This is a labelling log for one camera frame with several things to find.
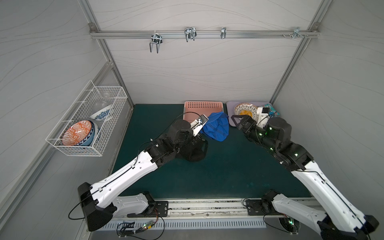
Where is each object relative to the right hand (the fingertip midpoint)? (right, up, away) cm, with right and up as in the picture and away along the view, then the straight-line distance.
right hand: (235, 120), depth 64 cm
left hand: (-16, -2, +4) cm, 17 cm away
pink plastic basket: (-20, +7, +52) cm, 56 cm away
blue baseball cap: (-6, -4, +11) cm, 13 cm away
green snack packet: (+42, +6, +50) cm, 66 cm away
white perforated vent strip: (-18, -50, +6) cm, 54 cm away
